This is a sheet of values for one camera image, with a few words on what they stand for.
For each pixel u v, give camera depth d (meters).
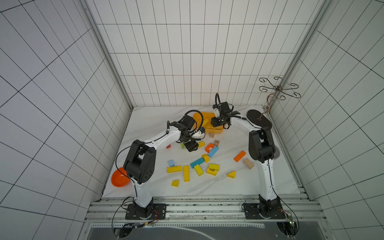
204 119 1.07
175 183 0.82
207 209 0.75
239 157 0.92
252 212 0.73
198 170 0.86
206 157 0.91
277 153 0.89
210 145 0.97
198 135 0.81
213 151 0.95
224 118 0.79
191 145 0.79
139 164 0.48
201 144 0.98
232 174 0.84
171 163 0.90
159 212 0.72
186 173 0.85
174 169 0.87
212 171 0.85
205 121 1.07
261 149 0.59
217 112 0.93
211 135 1.02
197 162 0.90
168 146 0.96
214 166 0.88
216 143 0.97
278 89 0.87
